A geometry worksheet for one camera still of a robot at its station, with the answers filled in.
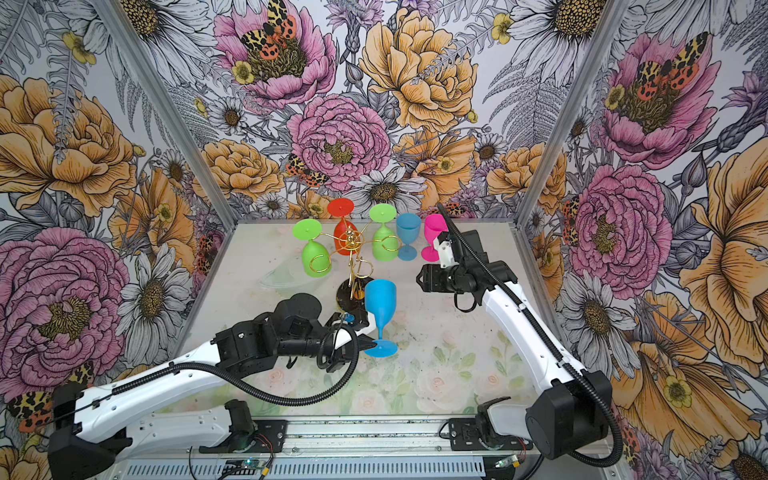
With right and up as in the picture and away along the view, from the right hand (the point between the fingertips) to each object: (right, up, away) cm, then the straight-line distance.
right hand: (429, 287), depth 79 cm
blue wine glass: (-12, -2, -7) cm, 14 cm away
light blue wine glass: (-4, +17, +21) cm, 27 cm away
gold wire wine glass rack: (-20, -3, +8) cm, 22 cm away
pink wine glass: (+5, +18, +23) cm, 30 cm away
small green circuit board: (-42, -40, -8) cm, 59 cm away
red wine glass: (-21, +14, -4) cm, 26 cm away
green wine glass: (-12, +11, +9) cm, 18 cm away
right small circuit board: (+17, -40, -7) cm, 44 cm away
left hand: (-15, -11, -13) cm, 23 cm away
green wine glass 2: (-31, +7, +8) cm, 33 cm away
